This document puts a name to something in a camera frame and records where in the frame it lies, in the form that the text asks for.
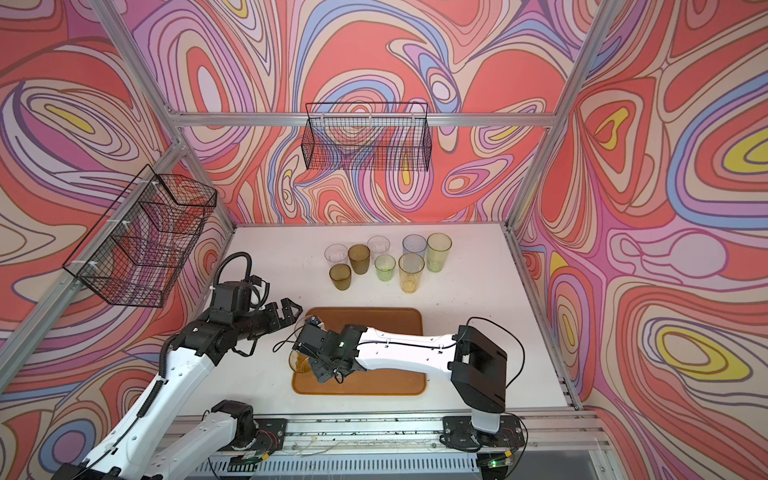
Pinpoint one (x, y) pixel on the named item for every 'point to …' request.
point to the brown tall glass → (359, 255)
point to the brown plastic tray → (376, 381)
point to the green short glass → (385, 265)
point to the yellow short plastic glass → (299, 361)
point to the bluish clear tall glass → (414, 243)
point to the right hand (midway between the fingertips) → (330, 369)
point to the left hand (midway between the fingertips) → (293, 311)
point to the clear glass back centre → (378, 245)
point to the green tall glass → (438, 246)
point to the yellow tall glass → (411, 266)
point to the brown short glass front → (340, 276)
